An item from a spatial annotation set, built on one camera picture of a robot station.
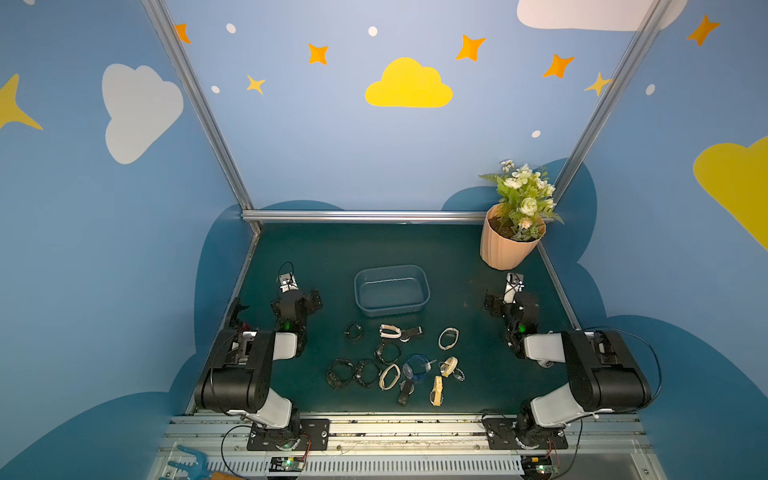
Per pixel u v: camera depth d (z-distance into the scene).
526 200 0.91
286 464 0.71
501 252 1.00
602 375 0.46
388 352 0.89
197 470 0.70
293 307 0.72
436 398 0.78
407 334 0.91
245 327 0.82
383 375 0.82
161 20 0.69
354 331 0.91
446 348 0.88
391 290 1.02
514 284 0.81
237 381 0.44
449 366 0.82
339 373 0.82
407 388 0.82
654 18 0.70
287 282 0.79
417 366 0.86
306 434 0.74
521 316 0.73
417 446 0.73
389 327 0.93
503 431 0.75
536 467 0.71
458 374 0.84
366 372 0.82
